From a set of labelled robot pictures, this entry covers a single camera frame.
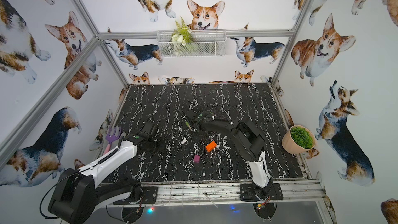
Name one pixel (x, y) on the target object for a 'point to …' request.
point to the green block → (187, 125)
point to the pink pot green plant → (298, 140)
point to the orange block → (211, 146)
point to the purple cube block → (197, 158)
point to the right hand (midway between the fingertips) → (198, 137)
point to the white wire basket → (205, 43)
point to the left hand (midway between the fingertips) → (167, 145)
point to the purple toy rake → (110, 139)
